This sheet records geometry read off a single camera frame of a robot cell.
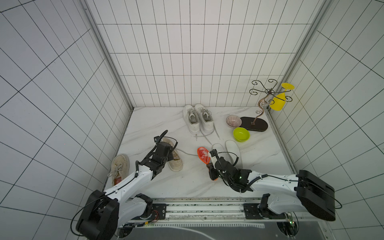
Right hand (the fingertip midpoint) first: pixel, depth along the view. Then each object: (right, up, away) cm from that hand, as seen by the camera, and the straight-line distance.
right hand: (206, 161), depth 84 cm
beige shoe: (-18, -1, -2) cm, 18 cm away
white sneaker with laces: (+1, +25, +18) cm, 30 cm away
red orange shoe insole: (-1, +3, +2) cm, 4 cm away
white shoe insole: (+6, +8, -12) cm, 16 cm away
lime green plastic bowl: (+26, +14, +18) cm, 35 cm away
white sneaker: (-9, +25, +20) cm, 33 cm away
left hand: (-24, +4, +3) cm, 25 cm away
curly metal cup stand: (+37, +39, +1) cm, 53 cm away
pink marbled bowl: (+23, +23, +25) cm, 41 cm away
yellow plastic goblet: (+45, +35, +6) cm, 58 cm away
